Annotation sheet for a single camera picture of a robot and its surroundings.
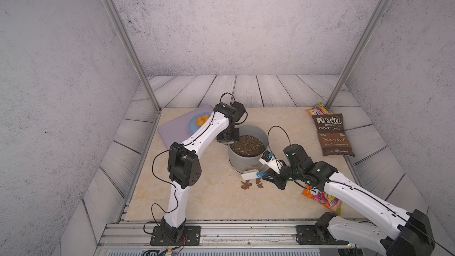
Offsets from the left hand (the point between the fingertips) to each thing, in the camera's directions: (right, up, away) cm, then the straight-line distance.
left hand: (234, 144), depth 87 cm
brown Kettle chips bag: (+57, +5, +19) cm, 61 cm away
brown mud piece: (+12, -18, +2) cm, 22 cm away
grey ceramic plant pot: (+5, -5, +2) cm, 8 cm away
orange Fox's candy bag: (+56, +18, +30) cm, 66 cm away
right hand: (+13, -12, -12) cm, 21 cm away
